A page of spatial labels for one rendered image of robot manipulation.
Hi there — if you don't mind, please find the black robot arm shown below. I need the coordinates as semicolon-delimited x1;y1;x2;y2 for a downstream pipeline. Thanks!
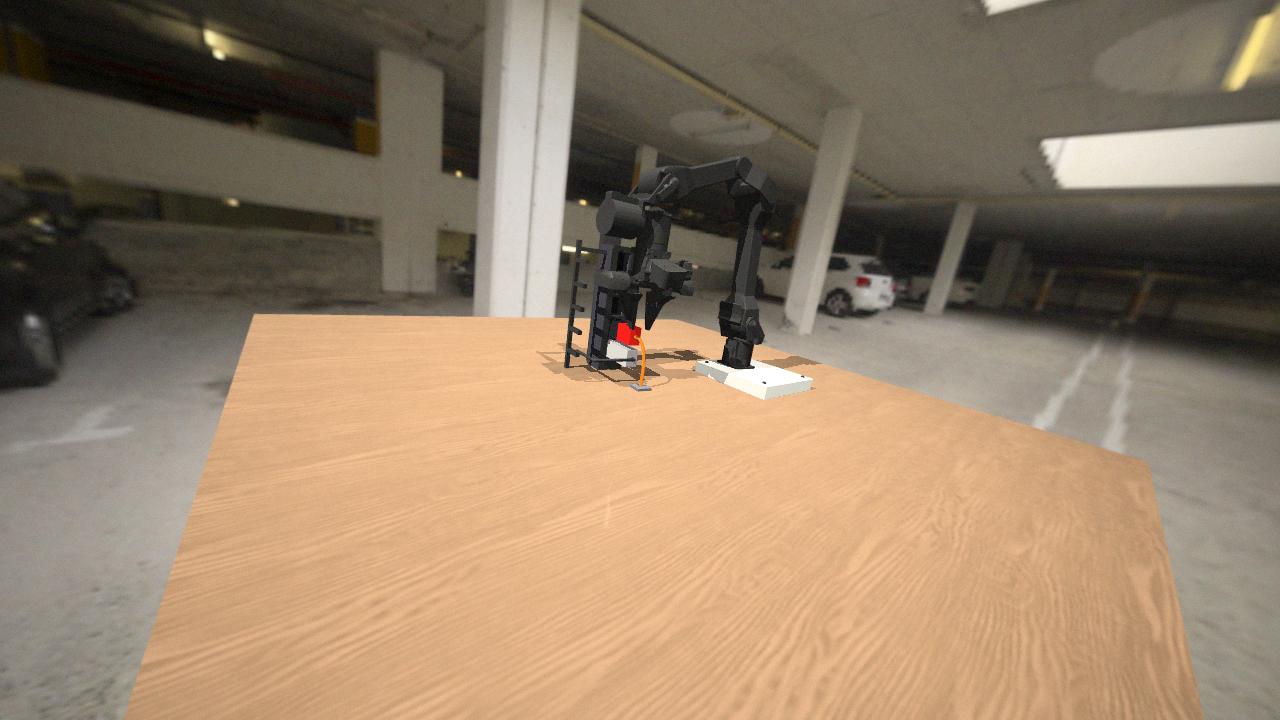
596;156;780;370

